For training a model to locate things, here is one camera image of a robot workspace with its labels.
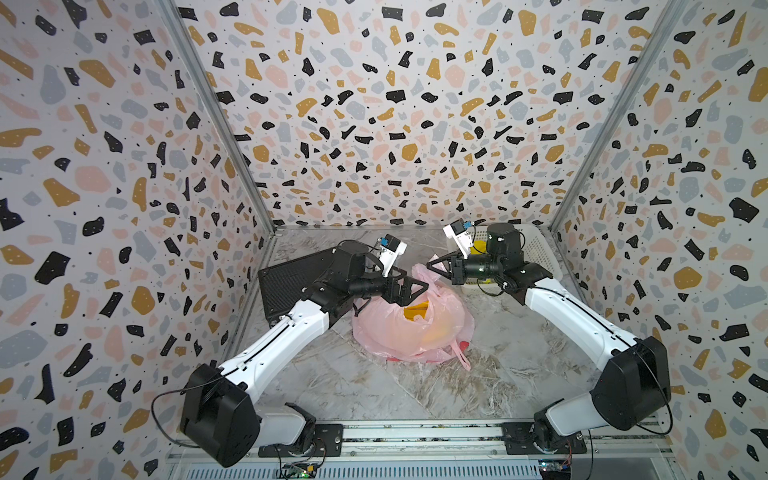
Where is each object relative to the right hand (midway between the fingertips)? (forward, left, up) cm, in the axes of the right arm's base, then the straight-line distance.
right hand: (430, 267), depth 74 cm
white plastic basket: (+26, -40, -22) cm, 53 cm away
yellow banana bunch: (+1, -11, +8) cm, 14 cm away
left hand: (-3, +3, -1) cm, 4 cm away
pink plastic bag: (-8, -2, -16) cm, 18 cm away
